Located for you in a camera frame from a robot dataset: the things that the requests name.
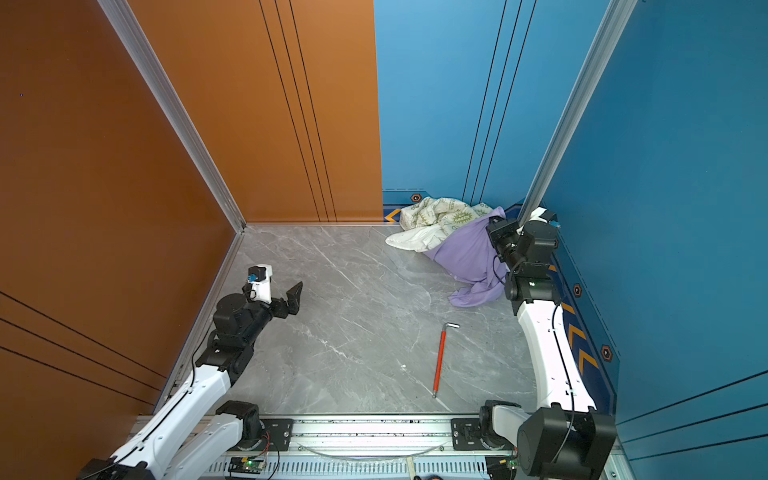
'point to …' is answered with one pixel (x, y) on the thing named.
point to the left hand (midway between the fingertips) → (285, 278)
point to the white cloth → (420, 239)
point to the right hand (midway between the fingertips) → (484, 213)
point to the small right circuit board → (512, 462)
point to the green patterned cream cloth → (446, 213)
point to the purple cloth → (467, 254)
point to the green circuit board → (246, 464)
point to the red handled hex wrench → (441, 356)
